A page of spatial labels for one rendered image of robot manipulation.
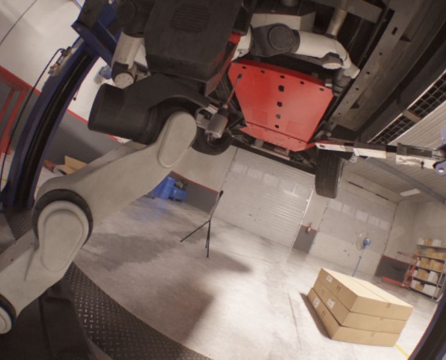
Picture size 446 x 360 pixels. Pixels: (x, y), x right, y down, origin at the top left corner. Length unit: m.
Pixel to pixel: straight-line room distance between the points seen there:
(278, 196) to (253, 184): 1.35
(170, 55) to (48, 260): 0.50
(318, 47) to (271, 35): 0.20
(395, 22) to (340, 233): 9.89
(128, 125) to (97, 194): 0.17
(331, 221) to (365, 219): 2.01
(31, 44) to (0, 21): 0.85
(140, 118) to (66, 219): 0.26
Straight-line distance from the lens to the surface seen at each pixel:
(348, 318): 1.89
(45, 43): 4.44
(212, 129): 1.08
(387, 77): 1.43
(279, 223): 9.55
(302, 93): 1.37
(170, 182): 7.54
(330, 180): 2.11
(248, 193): 9.60
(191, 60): 0.46
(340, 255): 10.54
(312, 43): 0.74
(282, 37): 0.63
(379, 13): 1.05
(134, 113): 0.44
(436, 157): 1.53
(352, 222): 10.65
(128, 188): 0.47
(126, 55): 0.80
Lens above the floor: 0.76
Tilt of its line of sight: 6 degrees up
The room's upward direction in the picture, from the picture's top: 23 degrees clockwise
